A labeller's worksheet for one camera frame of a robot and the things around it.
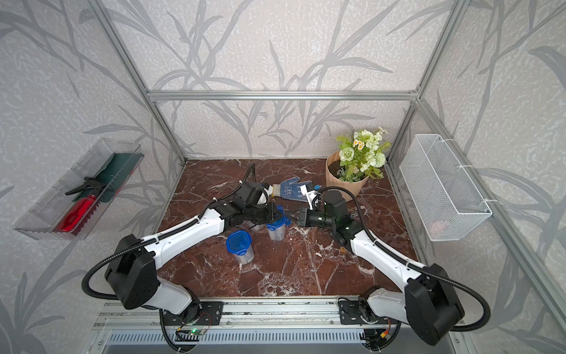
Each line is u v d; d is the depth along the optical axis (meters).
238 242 0.81
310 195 0.71
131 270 0.42
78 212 0.59
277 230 0.83
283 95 0.96
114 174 0.71
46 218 0.59
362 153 0.86
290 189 1.07
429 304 0.40
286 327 0.73
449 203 0.60
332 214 0.62
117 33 0.77
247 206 0.64
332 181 0.92
